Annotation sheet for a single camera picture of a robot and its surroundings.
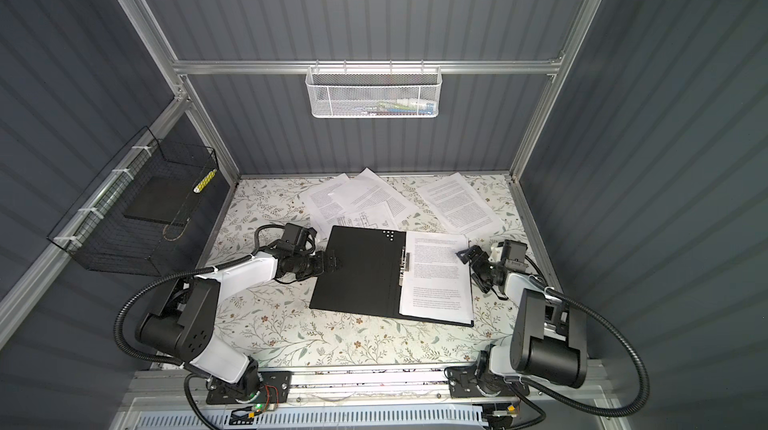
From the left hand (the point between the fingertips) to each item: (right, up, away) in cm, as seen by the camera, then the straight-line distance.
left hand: (331, 267), depth 92 cm
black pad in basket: (-42, +21, -14) cm, 49 cm away
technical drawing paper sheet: (+13, +16, +17) cm, 26 cm away
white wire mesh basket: (+12, +67, +31) cm, 75 cm away
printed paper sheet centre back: (+10, +26, +23) cm, 36 cm away
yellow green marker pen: (-33, +26, -10) cm, 43 cm away
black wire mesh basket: (-45, +13, -28) cm, 55 cm away
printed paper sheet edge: (+33, -5, -1) cm, 34 cm away
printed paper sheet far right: (+45, +19, +20) cm, 53 cm away
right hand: (+43, +1, -1) cm, 43 cm away
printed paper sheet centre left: (-7, +19, +19) cm, 27 cm away
